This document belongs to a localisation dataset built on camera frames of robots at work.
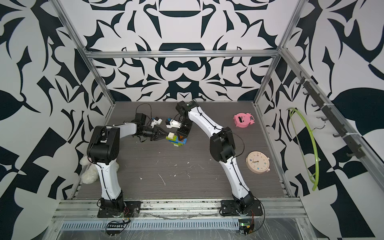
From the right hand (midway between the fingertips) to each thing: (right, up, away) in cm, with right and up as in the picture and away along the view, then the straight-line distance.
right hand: (181, 134), depth 93 cm
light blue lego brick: (+2, -4, -2) cm, 5 cm away
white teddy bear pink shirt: (-44, -17, -17) cm, 50 cm away
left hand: (-9, 0, +2) cm, 10 cm away
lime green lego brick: (-2, -6, 0) cm, 6 cm away
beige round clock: (+44, -15, -6) cm, 47 cm away
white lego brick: (-6, 0, -2) cm, 7 cm away
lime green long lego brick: (-4, -3, -1) cm, 5 cm away
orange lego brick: (0, -1, -5) cm, 5 cm away
